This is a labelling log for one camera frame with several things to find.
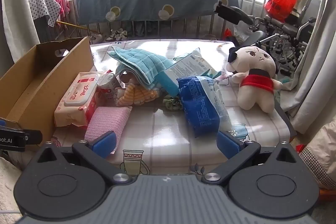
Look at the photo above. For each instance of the pink wet wipes pack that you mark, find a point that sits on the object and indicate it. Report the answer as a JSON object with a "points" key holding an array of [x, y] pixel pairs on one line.
{"points": [[78, 92]]}

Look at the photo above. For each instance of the polka dot cloth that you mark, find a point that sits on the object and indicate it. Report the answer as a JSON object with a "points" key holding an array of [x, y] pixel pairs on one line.
{"points": [[42, 3]]}

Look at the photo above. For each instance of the large red plastic bag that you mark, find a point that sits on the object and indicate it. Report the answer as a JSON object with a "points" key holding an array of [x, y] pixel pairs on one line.
{"points": [[279, 3]]}

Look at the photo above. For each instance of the blue white bandage box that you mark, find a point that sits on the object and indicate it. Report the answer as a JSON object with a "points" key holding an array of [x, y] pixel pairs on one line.
{"points": [[169, 83]]}

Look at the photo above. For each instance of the blue white plastic packet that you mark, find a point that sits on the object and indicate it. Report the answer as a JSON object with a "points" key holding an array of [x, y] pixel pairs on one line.
{"points": [[199, 108]]}

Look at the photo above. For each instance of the pair of sneakers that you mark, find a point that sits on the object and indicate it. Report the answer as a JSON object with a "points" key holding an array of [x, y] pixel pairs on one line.
{"points": [[112, 35]]}

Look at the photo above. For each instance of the teal checked towel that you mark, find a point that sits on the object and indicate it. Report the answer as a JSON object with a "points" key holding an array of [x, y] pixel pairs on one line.
{"points": [[141, 61]]}

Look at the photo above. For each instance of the pink knitted cloth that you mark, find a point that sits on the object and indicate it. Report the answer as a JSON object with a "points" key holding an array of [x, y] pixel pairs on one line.
{"points": [[107, 119]]}

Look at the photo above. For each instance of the pale grey curtain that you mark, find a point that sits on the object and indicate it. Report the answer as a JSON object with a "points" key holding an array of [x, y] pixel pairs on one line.
{"points": [[315, 69], [15, 16]]}

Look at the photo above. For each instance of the plush doll with red shirt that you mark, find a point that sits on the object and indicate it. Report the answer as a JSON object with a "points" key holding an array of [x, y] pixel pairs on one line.
{"points": [[256, 82]]}

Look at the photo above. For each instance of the grey seat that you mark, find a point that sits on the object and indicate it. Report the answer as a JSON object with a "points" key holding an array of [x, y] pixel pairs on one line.
{"points": [[256, 37]]}

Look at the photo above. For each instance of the green scrunchie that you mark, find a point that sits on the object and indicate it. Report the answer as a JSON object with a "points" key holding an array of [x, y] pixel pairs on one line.
{"points": [[173, 103]]}

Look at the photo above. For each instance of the white fluffy blanket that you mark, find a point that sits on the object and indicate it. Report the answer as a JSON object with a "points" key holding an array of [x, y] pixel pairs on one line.
{"points": [[8, 187]]}

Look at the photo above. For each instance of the orange striped cloth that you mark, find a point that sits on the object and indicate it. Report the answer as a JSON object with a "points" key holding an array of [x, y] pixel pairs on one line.
{"points": [[136, 95]]}

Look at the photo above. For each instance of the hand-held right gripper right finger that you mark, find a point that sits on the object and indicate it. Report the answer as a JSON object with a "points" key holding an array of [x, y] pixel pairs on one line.
{"points": [[227, 145]]}

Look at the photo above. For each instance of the brown white sneaker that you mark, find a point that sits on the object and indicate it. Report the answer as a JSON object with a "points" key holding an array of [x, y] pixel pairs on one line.
{"points": [[122, 34]]}

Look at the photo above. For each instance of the beige checked cushion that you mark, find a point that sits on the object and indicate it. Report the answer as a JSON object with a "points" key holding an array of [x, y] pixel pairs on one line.
{"points": [[320, 155]]}

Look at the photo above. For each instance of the brown cardboard box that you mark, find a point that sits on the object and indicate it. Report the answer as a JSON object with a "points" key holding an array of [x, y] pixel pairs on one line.
{"points": [[31, 82]]}

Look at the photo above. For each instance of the checked printed tablecloth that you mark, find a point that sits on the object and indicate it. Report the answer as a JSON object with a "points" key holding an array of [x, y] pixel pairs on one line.
{"points": [[162, 129]]}

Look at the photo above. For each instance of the black cushion pad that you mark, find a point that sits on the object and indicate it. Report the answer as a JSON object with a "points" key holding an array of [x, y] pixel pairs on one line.
{"points": [[232, 14]]}

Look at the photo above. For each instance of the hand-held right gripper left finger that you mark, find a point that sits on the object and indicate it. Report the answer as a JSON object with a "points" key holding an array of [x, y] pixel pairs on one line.
{"points": [[105, 144]]}

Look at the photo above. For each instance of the yellow stick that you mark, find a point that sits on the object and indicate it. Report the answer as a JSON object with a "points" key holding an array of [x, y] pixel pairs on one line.
{"points": [[76, 26]]}

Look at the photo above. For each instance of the wheelchair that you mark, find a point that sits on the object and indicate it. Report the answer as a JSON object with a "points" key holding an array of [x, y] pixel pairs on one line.
{"points": [[294, 27]]}

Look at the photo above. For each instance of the white yogurt cup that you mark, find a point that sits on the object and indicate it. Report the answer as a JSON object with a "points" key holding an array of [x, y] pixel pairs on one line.
{"points": [[106, 81]]}

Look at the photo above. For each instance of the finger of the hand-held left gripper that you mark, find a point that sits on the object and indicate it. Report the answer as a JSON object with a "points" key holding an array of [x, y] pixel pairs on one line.
{"points": [[2, 123]]}

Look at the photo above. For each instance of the black ribbed cabinet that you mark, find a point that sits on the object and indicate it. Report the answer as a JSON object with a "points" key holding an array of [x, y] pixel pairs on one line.
{"points": [[43, 29]]}

